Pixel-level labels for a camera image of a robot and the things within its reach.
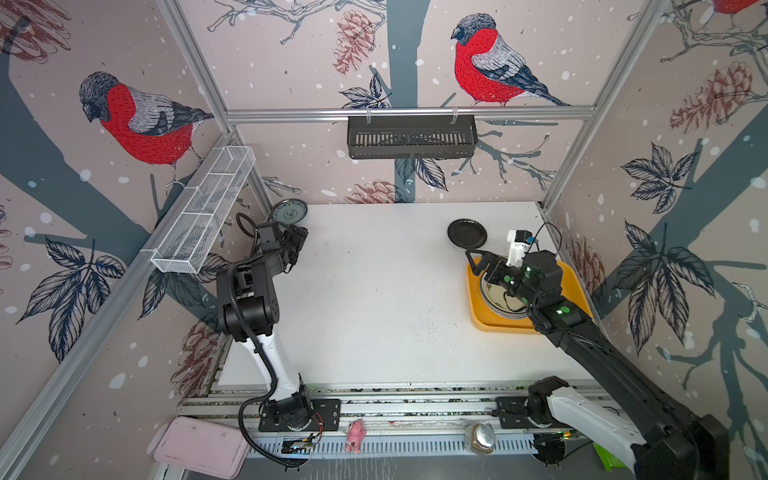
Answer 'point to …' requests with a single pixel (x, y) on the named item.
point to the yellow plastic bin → (483, 317)
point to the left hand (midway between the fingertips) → (302, 233)
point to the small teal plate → (289, 211)
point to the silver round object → (480, 437)
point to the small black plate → (467, 233)
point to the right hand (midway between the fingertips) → (474, 257)
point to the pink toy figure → (355, 435)
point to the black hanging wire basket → (412, 139)
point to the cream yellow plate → (500, 301)
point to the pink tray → (202, 445)
